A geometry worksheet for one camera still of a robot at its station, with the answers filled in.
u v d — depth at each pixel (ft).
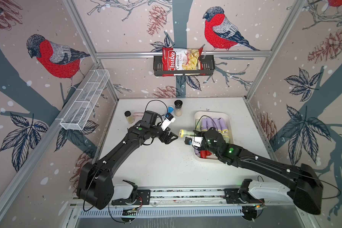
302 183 1.32
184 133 2.40
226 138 3.03
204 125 3.28
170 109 3.61
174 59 2.85
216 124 3.37
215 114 3.47
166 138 2.29
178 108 3.40
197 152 2.87
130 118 3.31
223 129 3.20
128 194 2.04
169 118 2.29
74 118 2.29
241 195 2.15
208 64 3.11
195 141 2.13
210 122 3.33
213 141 1.84
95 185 1.31
